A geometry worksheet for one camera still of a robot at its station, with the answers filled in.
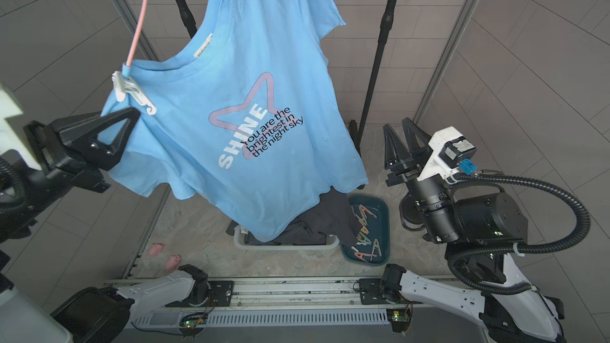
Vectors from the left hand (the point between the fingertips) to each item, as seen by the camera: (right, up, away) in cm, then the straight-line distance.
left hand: (141, 108), depth 31 cm
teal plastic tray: (+42, -39, +50) cm, 76 cm away
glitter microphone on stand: (+58, -30, +55) cm, 85 cm away
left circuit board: (-11, -53, +33) cm, 63 cm away
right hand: (+36, -1, +11) cm, 37 cm away
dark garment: (+27, -27, +43) cm, 58 cm away
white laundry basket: (0, -35, +41) cm, 54 cm away
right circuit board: (+47, -55, +37) cm, 82 cm away
